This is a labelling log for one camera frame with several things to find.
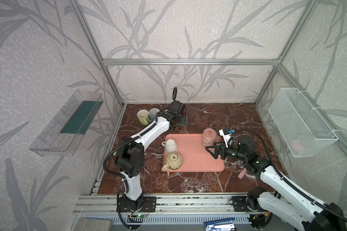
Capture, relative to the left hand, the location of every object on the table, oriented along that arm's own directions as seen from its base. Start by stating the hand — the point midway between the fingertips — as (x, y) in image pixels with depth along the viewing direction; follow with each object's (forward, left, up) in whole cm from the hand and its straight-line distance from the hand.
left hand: (181, 120), depth 91 cm
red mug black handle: (+24, -4, -16) cm, 29 cm away
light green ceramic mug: (+7, +26, -6) cm, 28 cm away
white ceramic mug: (-16, +7, -5) cm, 18 cm away
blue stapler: (-53, -21, -15) cm, 59 cm away
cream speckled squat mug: (-24, +4, -7) cm, 26 cm away
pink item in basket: (-20, -60, +7) cm, 63 cm away
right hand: (-20, -15, +3) cm, 25 cm away
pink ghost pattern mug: (-11, -17, -3) cm, 20 cm away
